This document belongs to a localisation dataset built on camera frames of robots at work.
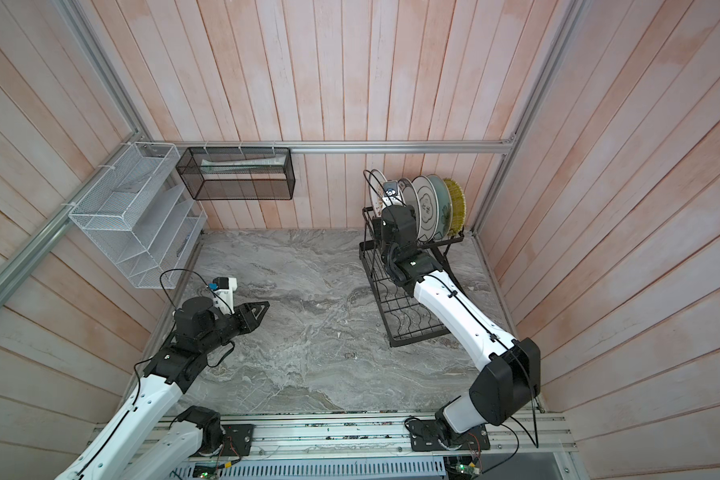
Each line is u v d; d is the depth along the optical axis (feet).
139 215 2.38
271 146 3.04
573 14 2.25
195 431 2.01
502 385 1.33
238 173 3.47
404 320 3.11
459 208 2.68
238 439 2.41
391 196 1.97
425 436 2.40
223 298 2.09
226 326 2.11
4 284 1.76
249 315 2.25
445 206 2.70
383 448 2.40
